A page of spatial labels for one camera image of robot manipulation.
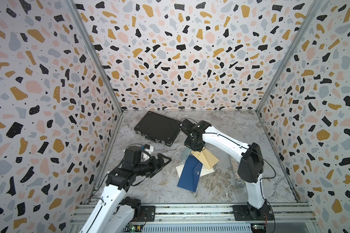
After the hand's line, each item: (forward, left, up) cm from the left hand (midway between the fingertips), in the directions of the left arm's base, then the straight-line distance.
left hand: (168, 163), depth 71 cm
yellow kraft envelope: (+12, -22, -18) cm, 31 cm away
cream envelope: (+4, -20, -20) cm, 29 cm away
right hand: (+13, -11, -8) cm, 19 cm away
